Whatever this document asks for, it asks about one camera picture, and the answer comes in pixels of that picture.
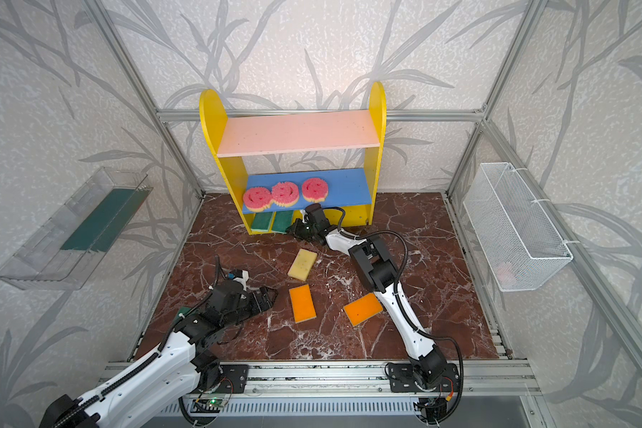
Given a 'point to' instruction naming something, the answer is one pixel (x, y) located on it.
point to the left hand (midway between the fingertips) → (273, 289)
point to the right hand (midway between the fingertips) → (285, 222)
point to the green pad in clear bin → (108, 221)
